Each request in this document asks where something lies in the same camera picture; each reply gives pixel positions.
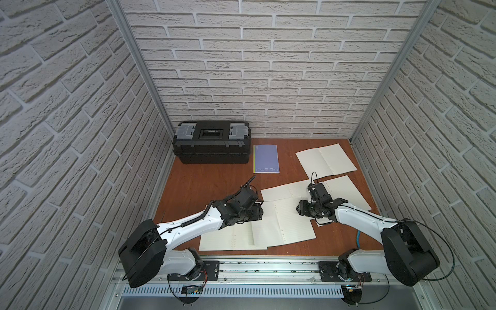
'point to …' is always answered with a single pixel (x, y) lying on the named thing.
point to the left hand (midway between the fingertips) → (263, 211)
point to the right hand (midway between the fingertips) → (302, 209)
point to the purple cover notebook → (265, 159)
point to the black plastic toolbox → (212, 142)
